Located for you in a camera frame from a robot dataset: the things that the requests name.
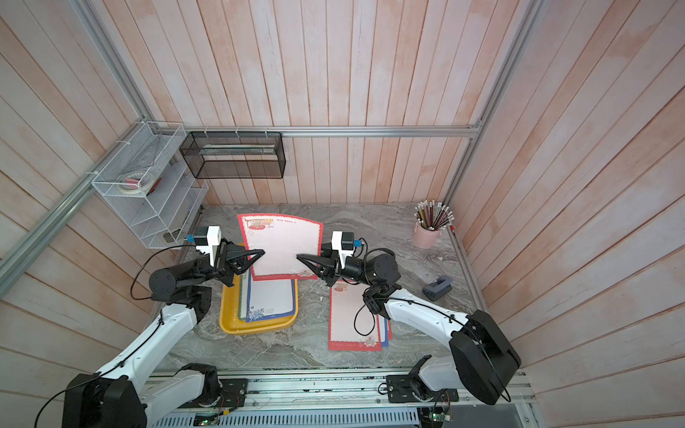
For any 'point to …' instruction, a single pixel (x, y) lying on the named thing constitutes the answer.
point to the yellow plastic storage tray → (229, 314)
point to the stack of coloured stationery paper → (243, 296)
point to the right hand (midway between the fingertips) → (300, 255)
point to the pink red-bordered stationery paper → (390, 332)
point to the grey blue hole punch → (438, 288)
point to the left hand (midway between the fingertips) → (264, 255)
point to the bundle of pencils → (433, 215)
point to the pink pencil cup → (424, 237)
